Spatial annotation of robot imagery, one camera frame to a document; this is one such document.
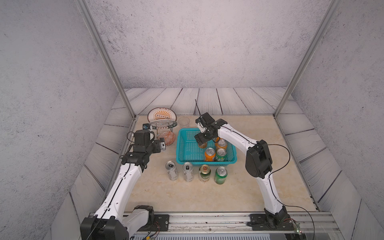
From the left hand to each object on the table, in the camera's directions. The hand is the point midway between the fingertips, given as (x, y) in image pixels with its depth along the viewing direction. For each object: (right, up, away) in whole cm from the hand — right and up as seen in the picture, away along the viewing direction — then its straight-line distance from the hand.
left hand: (157, 140), depth 81 cm
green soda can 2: (+35, -9, +4) cm, 36 cm away
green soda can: (+34, -18, -2) cm, 38 cm away
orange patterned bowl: (+2, 0, +24) cm, 24 cm away
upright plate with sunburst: (-3, +16, +21) cm, 26 cm away
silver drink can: (+8, -14, -2) cm, 16 cm away
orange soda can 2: (+36, -3, +10) cm, 37 cm away
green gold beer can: (+25, -17, -2) cm, 30 cm away
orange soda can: (+26, -5, +18) cm, 32 cm away
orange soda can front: (+29, -9, +6) cm, 31 cm away
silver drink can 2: (+17, -15, -4) cm, 23 cm away
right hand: (+25, +1, +15) cm, 29 cm away
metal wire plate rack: (+1, +6, +26) cm, 26 cm away
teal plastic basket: (+16, -10, +18) cm, 26 cm away
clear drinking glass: (+12, +11, +30) cm, 34 cm away
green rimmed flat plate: (-2, +9, +17) cm, 19 cm away
